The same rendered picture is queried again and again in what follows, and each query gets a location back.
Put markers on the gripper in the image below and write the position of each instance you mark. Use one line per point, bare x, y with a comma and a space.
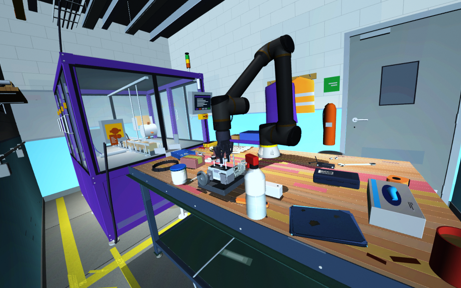
222, 139

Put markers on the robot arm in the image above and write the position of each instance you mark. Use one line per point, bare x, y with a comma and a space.
278, 80

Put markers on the grey round clamp knob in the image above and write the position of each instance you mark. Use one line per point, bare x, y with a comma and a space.
202, 177

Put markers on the dark grey test fixture base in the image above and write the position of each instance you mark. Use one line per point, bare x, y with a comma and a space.
220, 189

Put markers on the yellow flat tool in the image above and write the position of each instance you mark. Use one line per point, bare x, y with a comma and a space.
210, 144

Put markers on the pile of small white parts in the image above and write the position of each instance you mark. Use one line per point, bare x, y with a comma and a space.
239, 148

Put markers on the green and maroon box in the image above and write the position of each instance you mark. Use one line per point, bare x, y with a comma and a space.
192, 161

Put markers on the blue storage bin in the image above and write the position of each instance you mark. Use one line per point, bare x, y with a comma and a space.
250, 136

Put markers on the blue parts tray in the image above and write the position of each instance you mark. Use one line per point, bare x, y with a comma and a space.
182, 153

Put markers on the orange flat tool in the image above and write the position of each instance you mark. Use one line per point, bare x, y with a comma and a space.
240, 198

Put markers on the white jar with blue lid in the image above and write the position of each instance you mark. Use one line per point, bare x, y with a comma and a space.
178, 175

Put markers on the white spray bottle red cap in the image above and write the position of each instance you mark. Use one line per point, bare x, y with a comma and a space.
255, 192

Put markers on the grey control monitor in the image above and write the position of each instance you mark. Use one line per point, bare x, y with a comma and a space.
200, 102

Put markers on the small white box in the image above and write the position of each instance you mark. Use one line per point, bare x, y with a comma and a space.
274, 189

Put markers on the purple jacket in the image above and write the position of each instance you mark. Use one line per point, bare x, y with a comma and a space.
272, 104

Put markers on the signal tower light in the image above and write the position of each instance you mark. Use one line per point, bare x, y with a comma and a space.
187, 60

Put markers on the orange reflective vest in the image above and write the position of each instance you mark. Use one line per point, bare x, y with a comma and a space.
304, 96

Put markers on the small black antenna device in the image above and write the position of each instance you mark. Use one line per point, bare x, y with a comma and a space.
323, 163

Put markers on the orange fire extinguisher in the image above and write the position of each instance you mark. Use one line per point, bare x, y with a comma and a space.
329, 124

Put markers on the dark blue case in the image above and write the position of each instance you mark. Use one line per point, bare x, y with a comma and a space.
336, 177

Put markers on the dark blue folder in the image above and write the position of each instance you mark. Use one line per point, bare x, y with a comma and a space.
326, 226

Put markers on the silver wrench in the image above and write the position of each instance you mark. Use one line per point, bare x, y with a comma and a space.
356, 164

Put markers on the grey and blue tissue box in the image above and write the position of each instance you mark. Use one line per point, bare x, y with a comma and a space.
394, 210

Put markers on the grey door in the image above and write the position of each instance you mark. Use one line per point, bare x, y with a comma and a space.
406, 100

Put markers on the black flat strip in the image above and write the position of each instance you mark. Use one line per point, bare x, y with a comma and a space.
405, 260

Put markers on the red round bin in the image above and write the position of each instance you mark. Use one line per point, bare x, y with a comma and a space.
460, 256

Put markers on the purple glass machine enclosure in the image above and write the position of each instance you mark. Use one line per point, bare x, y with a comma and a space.
94, 160

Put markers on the green wall sign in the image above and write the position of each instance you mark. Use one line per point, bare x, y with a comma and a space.
331, 84

